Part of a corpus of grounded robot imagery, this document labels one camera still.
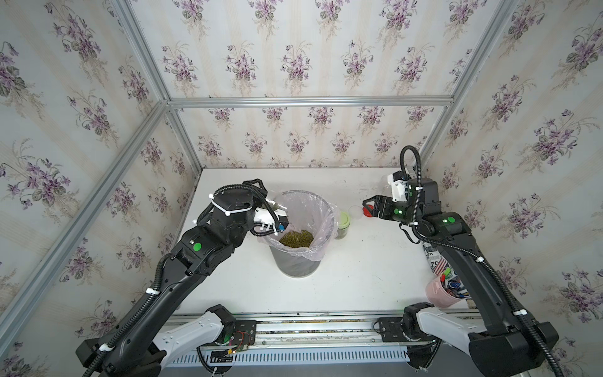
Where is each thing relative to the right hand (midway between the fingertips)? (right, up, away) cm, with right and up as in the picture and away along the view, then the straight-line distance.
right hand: (377, 203), depth 74 cm
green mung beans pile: (-27, -15, +16) cm, 35 cm away
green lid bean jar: (-8, -8, +14) cm, 18 cm away
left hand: (-39, +6, -11) cm, 41 cm away
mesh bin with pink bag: (-25, -12, -11) cm, 30 cm away
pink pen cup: (+20, -28, -3) cm, 34 cm away
